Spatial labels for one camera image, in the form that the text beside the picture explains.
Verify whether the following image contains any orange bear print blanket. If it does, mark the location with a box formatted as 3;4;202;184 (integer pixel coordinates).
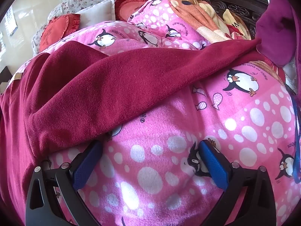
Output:
168;0;233;44

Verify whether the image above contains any white pillow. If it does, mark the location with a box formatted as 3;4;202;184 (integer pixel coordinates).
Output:
75;0;116;27

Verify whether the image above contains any red heart-shaped cushion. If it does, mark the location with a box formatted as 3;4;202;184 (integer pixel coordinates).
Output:
114;0;151;23
39;14;81;52

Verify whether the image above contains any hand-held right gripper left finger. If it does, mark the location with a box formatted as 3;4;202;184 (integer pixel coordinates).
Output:
25;140;104;226

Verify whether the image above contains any maroon sweater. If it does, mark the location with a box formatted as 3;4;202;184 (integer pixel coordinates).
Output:
0;39;264;226

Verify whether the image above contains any pink penguin print blanket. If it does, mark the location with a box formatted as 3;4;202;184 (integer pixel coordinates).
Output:
22;0;301;226

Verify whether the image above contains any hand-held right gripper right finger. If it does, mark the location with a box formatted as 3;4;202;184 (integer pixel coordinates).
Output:
199;139;276;226

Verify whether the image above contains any blue strap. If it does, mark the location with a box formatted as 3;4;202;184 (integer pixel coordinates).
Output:
292;94;301;184

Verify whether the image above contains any purple cloth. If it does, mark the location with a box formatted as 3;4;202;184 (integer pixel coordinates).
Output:
255;0;301;67

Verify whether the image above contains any yellow cloth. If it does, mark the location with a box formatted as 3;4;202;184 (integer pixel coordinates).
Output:
222;9;247;32

